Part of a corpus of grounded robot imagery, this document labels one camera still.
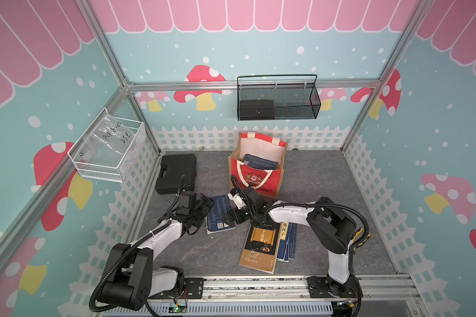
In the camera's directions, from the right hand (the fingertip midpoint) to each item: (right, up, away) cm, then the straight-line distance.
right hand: (228, 217), depth 89 cm
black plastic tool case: (-32, +23, +19) cm, 44 cm away
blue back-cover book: (-4, 0, +3) cm, 5 cm away
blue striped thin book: (+15, +25, +14) cm, 33 cm away
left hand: (-8, +3, +1) cm, 9 cm away
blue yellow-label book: (+24, -11, -8) cm, 28 cm away
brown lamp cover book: (+14, -11, -8) cm, 19 cm away
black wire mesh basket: (+32, +58, +8) cm, 67 cm away
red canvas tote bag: (+17, +16, -4) cm, 24 cm away
